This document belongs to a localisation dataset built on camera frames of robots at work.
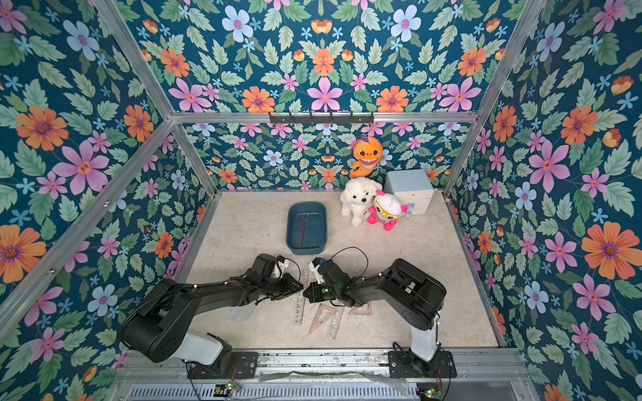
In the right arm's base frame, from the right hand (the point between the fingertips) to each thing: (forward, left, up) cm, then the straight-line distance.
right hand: (305, 293), depth 88 cm
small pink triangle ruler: (-5, -21, -1) cm, 22 cm away
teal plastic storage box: (+28, +3, +1) cm, 28 cm away
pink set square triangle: (-6, -7, -1) cm, 9 cm away
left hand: (+2, 0, +2) cm, 3 cm away
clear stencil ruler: (-2, +1, 0) cm, 2 cm away
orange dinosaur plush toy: (+48, -22, +26) cm, 59 cm away
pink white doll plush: (+28, -30, +14) cm, 43 cm away
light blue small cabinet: (+40, -41, +15) cm, 59 cm away
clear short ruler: (-9, -11, -1) cm, 15 cm away
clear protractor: (-7, +21, -1) cm, 22 cm away
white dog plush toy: (+33, -18, +16) cm, 41 cm away
